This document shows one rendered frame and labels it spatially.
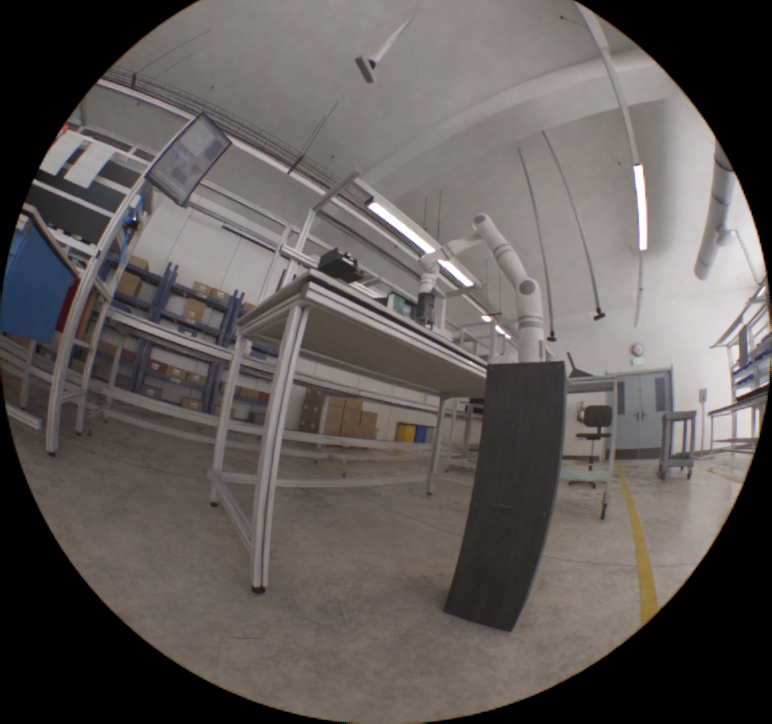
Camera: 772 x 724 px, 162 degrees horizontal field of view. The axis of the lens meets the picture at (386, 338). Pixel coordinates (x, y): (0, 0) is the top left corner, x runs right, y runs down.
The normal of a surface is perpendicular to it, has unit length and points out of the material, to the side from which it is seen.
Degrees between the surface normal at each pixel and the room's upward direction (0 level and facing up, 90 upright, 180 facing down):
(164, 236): 90
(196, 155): 101
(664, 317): 90
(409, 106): 180
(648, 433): 90
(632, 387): 90
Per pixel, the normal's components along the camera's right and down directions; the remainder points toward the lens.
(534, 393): -0.62, -0.32
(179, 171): 0.88, 0.21
